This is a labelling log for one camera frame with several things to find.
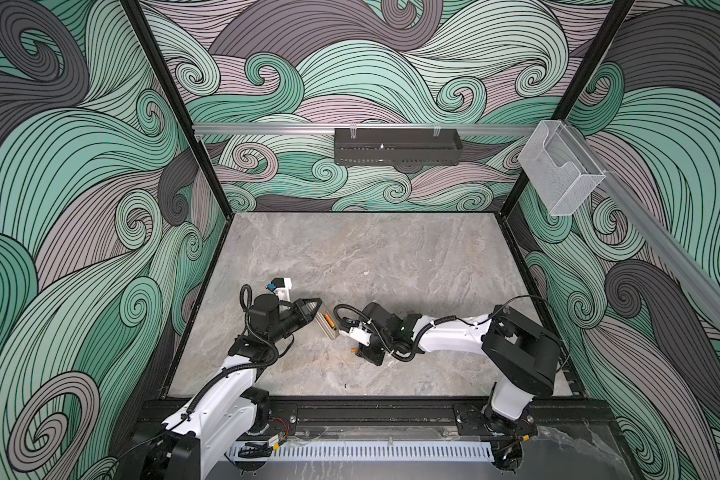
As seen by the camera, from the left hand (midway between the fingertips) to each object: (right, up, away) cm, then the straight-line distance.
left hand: (321, 300), depth 82 cm
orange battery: (+2, -5, -2) cm, 6 cm away
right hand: (+11, -15, +4) cm, 19 cm away
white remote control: (+2, -6, -2) cm, 7 cm away
